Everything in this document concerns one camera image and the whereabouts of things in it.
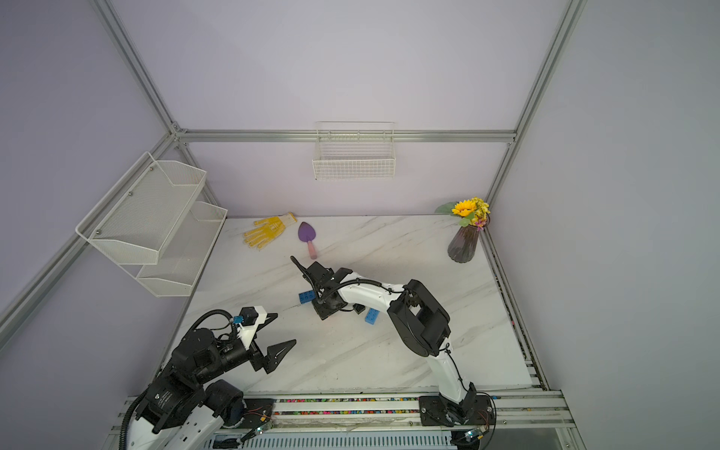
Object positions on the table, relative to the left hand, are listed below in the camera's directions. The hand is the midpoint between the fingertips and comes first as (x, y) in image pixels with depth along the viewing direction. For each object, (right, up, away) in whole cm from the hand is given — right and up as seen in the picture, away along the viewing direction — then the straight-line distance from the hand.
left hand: (283, 332), depth 69 cm
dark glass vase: (+57, +21, +33) cm, 69 cm away
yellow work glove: (-21, +27, +46) cm, 57 cm away
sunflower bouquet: (+55, +32, +19) cm, 67 cm away
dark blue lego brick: (0, +4, +26) cm, 26 cm away
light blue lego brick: (+23, -2, +21) cm, 31 cm away
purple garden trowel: (-4, +26, +46) cm, 53 cm away
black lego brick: (+18, +1, +23) cm, 30 cm away
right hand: (+9, 0, +23) cm, 24 cm away
